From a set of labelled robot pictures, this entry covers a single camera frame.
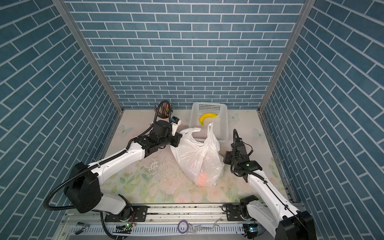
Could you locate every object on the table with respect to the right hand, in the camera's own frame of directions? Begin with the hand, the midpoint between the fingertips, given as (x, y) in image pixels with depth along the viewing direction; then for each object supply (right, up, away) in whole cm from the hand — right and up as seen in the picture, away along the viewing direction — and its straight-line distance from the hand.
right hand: (226, 152), depth 85 cm
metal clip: (-70, -32, -15) cm, 78 cm away
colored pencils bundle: (-40, +26, +18) cm, 51 cm away
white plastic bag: (-14, -4, -5) cm, 16 cm away
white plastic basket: (0, +17, +27) cm, 32 cm away
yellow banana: (-10, +23, +31) cm, 39 cm away
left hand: (-25, +10, -1) cm, 27 cm away
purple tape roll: (-23, -33, -14) cm, 42 cm away
